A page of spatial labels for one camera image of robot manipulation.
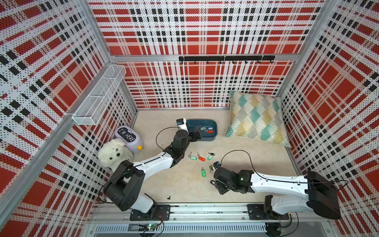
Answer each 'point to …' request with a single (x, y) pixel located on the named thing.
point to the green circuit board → (149, 227)
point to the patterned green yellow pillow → (257, 117)
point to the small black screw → (169, 198)
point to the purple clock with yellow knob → (131, 137)
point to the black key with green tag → (210, 156)
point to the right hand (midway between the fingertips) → (221, 184)
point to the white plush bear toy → (114, 152)
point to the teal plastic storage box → (201, 123)
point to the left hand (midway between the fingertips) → (196, 127)
